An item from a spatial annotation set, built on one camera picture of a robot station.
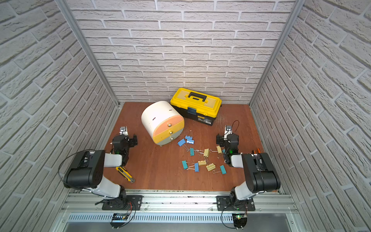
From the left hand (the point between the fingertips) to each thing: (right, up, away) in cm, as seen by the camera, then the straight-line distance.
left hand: (127, 132), depth 94 cm
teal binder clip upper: (+43, -13, -2) cm, 45 cm away
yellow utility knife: (+3, -23, -11) cm, 26 cm away
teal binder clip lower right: (+62, -22, -8) cm, 66 cm away
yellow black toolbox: (+48, +17, +3) cm, 51 cm away
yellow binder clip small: (+50, -18, -6) cm, 53 cm away
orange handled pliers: (+87, -11, -2) cm, 88 cm away
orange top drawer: (+29, +7, -13) cm, 32 cm away
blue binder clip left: (+36, -7, +2) cm, 37 cm away
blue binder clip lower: (+46, -20, -8) cm, 51 cm away
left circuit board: (+6, -42, -22) cm, 48 cm away
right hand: (+67, -1, +1) cm, 67 cm away
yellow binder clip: (+52, -13, -2) cm, 54 cm away
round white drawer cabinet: (+20, +13, -8) cm, 25 cm away
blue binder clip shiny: (+42, -7, +4) cm, 43 cm away
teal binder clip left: (+38, -19, -8) cm, 44 cm away
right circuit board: (+67, -42, -23) cm, 82 cm away
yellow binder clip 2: (+61, -12, -1) cm, 63 cm away
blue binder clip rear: (+41, -4, +6) cm, 42 cm away
